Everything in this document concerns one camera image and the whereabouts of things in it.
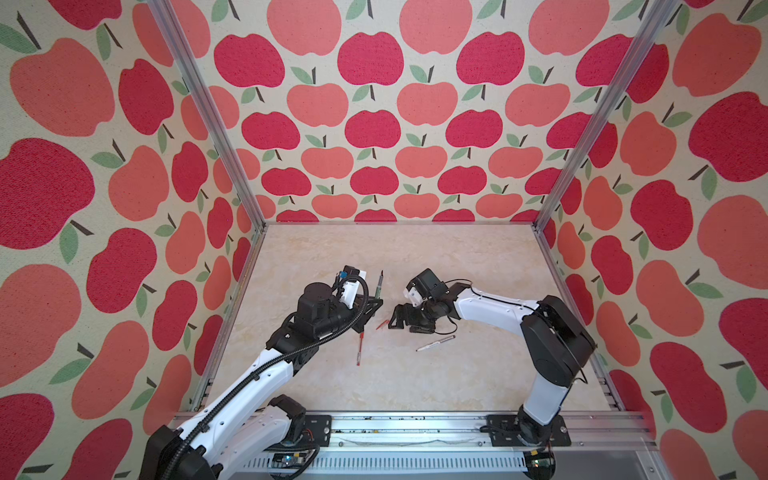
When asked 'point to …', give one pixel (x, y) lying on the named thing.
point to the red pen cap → (384, 323)
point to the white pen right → (436, 343)
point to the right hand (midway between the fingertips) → (399, 332)
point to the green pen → (379, 286)
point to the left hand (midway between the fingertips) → (381, 308)
